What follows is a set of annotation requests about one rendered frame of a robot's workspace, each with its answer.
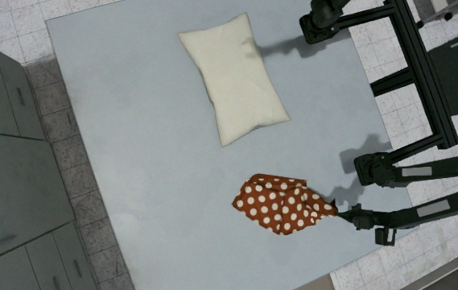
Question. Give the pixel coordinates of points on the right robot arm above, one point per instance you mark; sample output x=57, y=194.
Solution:
x=326, y=12

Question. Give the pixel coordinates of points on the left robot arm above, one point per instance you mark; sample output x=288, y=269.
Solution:
x=374, y=171

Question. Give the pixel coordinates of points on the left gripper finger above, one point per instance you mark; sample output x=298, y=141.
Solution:
x=348, y=219
x=346, y=213

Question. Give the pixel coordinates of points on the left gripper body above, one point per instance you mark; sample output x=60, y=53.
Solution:
x=355, y=212

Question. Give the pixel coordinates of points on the brown polka-dot pillowcase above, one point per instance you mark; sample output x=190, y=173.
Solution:
x=282, y=205

